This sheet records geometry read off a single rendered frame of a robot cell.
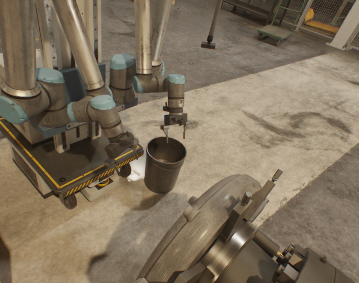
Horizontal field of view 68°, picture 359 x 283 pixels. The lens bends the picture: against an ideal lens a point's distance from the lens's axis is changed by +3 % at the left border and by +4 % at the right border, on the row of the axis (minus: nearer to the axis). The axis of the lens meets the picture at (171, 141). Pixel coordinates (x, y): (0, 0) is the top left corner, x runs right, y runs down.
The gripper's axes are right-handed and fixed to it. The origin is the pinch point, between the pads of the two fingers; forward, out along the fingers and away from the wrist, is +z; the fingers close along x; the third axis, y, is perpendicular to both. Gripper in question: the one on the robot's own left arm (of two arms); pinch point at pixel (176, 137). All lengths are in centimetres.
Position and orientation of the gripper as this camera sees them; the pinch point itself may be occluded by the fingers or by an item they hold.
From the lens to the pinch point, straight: 145.3
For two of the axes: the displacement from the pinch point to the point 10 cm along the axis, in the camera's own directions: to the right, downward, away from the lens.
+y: 6.6, 2.1, -7.2
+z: 0.0, 9.6, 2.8
